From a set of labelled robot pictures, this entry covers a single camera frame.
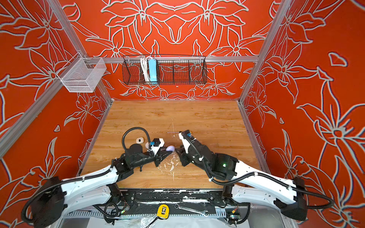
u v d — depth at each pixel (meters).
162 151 0.68
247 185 0.46
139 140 0.93
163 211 0.68
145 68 0.90
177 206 0.71
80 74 0.91
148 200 0.73
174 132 1.00
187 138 0.52
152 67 0.88
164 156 0.70
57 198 0.41
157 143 0.61
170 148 0.70
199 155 0.44
